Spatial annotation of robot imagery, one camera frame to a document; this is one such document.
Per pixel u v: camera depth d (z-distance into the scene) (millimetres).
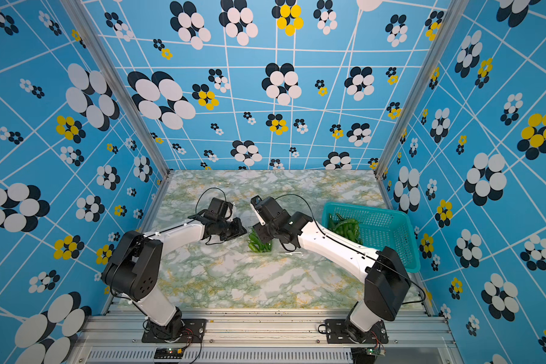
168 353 721
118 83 856
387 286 422
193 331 733
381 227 964
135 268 468
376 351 680
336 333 723
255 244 920
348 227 911
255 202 703
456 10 677
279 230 589
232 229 825
